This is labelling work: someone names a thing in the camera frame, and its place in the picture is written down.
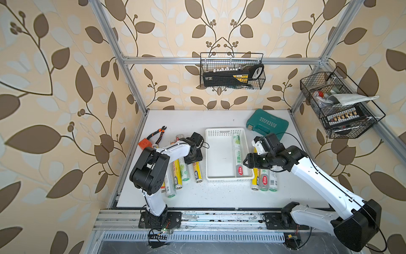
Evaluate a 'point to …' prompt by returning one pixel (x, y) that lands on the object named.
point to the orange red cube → (145, 143)
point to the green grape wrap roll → (184, 167)
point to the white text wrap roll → (273, 180)
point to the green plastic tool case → (263, 122)
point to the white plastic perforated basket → (220, 158)
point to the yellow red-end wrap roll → (163, 188)
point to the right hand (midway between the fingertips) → (248, 162)
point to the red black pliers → (161, 129)
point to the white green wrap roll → (238, 159)
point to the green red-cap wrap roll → (264, 179)
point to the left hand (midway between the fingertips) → (198, 158)
